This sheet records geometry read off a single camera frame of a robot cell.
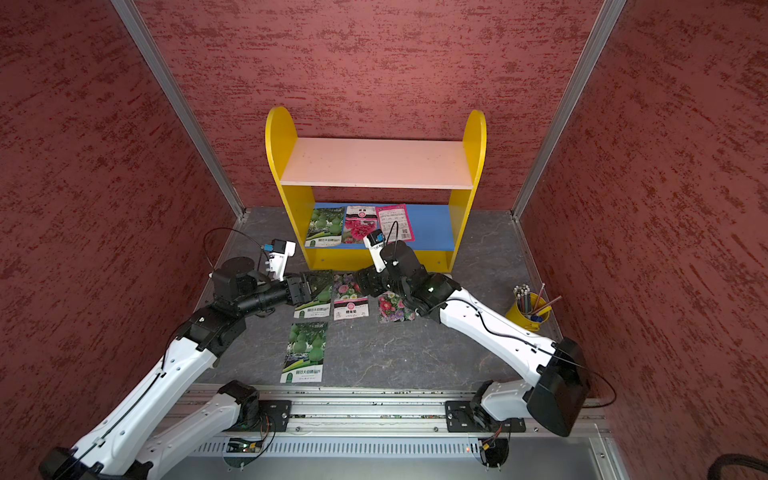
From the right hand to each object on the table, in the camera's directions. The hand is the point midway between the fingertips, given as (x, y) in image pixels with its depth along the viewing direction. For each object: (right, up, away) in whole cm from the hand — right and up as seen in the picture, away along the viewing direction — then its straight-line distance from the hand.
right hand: (367, 274), depth 76 cm
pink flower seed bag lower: (-4, +15, +22) cm, 27 cm away
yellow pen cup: (+47, -12, +9) cm, 50 cm away
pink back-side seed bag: (+7, +17, +24) cm, 31 cm away
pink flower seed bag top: (+6, -13, +17) cm, 23 cm away
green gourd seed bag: (-18, -15, +16) cm, 29 cm away
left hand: (-10, -2, -7) cm, 12 cm away
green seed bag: (-16, +13, +21) cm, 30 cm away
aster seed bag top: (-8, -11, +19) cm, 23 cm away
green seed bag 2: (-19, -25, +7) cm, 32 cm away
